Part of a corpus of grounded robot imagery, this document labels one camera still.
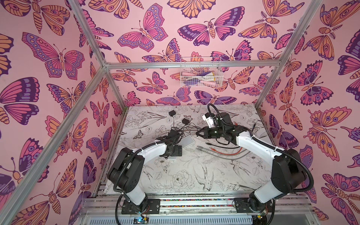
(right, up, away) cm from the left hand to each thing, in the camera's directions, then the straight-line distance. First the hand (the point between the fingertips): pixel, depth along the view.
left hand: (175, 150), depth 92 cm
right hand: (+13, +14, -10) cm, 21 cm away
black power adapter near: (+7, +19, +18) cm, 27 cm away
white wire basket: (+17, +53, +4) cm, 56 cm away
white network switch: (-2, -5, -2) cm, 5 cm away
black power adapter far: (-4, +26, +24) cm, 36 cm away
